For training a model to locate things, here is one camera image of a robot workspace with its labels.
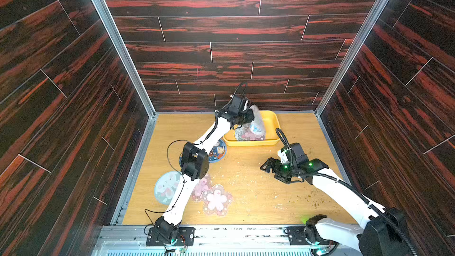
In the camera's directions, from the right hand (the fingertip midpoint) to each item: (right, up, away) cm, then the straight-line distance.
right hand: (269, 169), depth 83 cm
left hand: (-4, +26, +12) cm, 29 cm away
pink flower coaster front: (-25, -15, +1) cm, 30 cm away
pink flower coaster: (-10, +17, +25) cm, 31 cm away
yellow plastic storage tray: (+9, +23, +28) cm, 37 cm away
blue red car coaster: (-25, +6, +18) cm, 32 cm away
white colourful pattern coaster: (-4, +21, +11) cm, 24 cm away
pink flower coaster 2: (-33, -9, +5) cm, 34 cm away
